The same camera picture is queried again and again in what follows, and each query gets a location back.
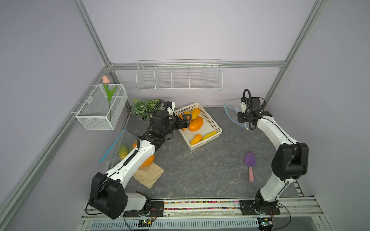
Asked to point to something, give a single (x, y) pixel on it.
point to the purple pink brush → (250, 160)
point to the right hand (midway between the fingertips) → (242, 114)
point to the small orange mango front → (197, 138)
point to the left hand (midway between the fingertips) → (186, 117)
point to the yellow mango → (209, 134)
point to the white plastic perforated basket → (201, 130)
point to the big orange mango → (195, 123)
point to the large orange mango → (148, 161)
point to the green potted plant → (145, 109)
